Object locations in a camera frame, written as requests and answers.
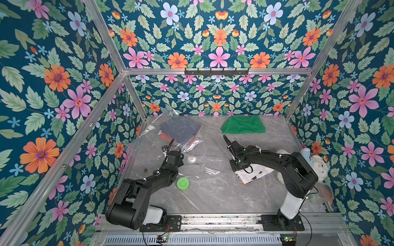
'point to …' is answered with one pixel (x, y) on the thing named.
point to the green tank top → (243, 124)
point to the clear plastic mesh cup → (322, 192)
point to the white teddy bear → (319, 165)
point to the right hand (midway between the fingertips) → (238, 164)
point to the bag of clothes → (185, 131)
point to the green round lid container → (183, 183)
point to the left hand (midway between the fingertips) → (177, 155)
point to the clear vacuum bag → (208, 161)
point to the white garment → (254, 171)
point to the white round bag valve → (191, 159)
